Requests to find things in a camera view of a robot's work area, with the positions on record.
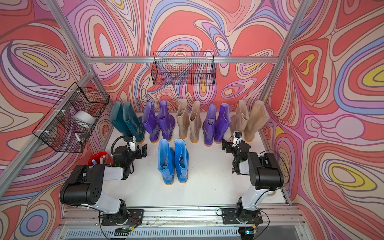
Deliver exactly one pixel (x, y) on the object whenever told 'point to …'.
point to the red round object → (97, 155)
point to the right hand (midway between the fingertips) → (230, 141)
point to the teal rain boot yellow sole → (116, 118)
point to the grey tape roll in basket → (84, 118)
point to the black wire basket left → (71, 122)
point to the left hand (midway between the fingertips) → (140, 145)
